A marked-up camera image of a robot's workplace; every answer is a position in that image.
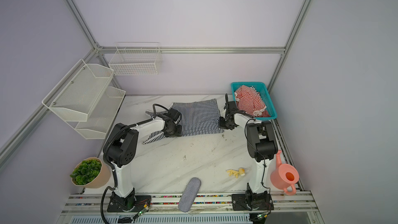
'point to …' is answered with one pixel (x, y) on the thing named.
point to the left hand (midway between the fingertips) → (176, 135)
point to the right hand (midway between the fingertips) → (218, 125)
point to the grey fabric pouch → (188, 194)
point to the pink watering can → (284, 176)
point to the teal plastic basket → (261, 89)
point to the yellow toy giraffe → (241, 171)
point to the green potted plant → (90, 172)
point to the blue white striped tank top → (188, 118)
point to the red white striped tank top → (249, 100)
